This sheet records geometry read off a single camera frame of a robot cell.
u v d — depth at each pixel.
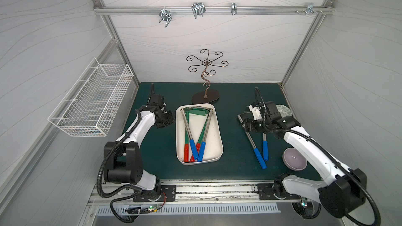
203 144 0.86
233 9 0.78
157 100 0.70
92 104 0.70
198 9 0.77
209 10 0.78
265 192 0.74
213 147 0.86
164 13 0.78
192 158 0.81
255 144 0.88
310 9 0.77
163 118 0.78
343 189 0.38
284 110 1.02
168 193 0.73
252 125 0.70
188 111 1.01
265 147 0.87
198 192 0.75
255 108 0.73
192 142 0.85
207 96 1.11
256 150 0.86
